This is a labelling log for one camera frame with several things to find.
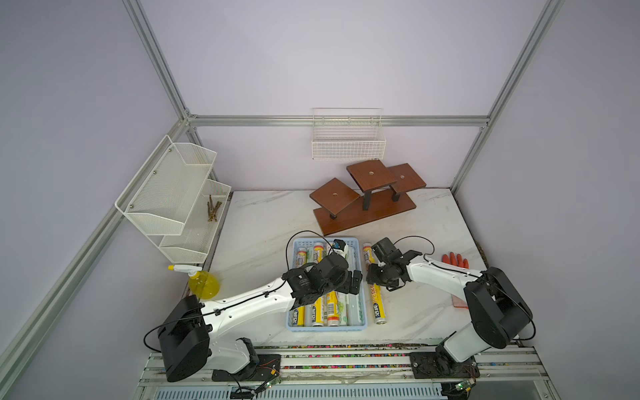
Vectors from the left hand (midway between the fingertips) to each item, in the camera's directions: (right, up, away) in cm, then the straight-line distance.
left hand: (348, 276), depth 78 cm
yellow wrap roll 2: (-9, -9, 0) cm, 13 cm away
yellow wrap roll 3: (-5, -9, 0) cm, 11 cm away
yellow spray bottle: (-48, -3, +2) cm, 48 cm away
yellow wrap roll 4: (+10, -6, +8) cm, 14 cm away
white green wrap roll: (+3, -10, +4) cm, 11 cm away
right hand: (+11, -5, +13) cm, 18 cm away
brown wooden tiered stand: (-1, +22, +15) cm, 27 cm away
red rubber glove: (+46, +1, +19) cm, 49 cm away
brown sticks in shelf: (-52, +21, +17) cm, 59 cm away
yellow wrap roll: (-16, -14, +2) cm, 21 cm away
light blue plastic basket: (-14, +8, +17) cm, 24 cm away
